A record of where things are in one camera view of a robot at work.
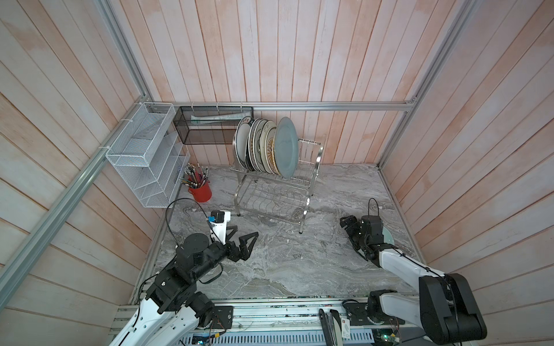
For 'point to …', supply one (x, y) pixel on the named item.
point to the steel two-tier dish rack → (260, 194)
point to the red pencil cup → (203, 194)
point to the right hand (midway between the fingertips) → (344, 223)
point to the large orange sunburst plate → (252, 162)
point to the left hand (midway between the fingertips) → (247, 236)
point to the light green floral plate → (387, 236)
